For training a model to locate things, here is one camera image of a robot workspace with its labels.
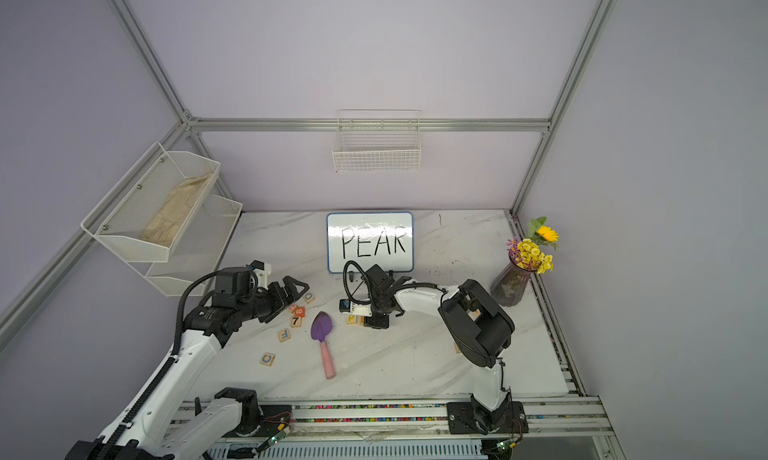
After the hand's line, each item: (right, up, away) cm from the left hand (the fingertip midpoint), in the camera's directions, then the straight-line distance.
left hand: (298, 298), depth 79 cm
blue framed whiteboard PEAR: (+23, +16, +20) cm, 34 cm away
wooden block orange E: (+17, -7, +5) cm, 19 cm away
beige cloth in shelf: (-34, +19, -4) cm, 39 cm away
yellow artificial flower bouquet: (+62, +12, -1) cm, 63 cm away
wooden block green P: (+13, -9, +11) cm, 19 cm away
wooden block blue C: (-10, -18, +3) cm, 21 cm away
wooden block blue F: (-7, -13, +8) cm, 17 cm away
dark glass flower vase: (+60, +2, +8) cm, 61 cm away
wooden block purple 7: (-4, -10, +11) cm, 15 cm away
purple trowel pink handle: (+4, -10, +9) cm, 14 cm away
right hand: (+16, -8, +13) cm, 22 cm away
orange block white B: (-3, -7, +13) cm, 15 cm away
